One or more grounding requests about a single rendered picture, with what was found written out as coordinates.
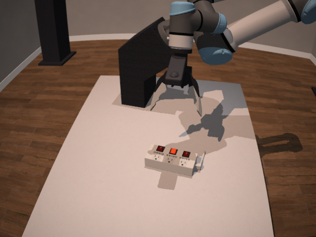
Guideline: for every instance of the white power strip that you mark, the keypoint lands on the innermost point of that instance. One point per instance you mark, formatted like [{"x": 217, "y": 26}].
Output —
[{"x": 172, "y": 160}]

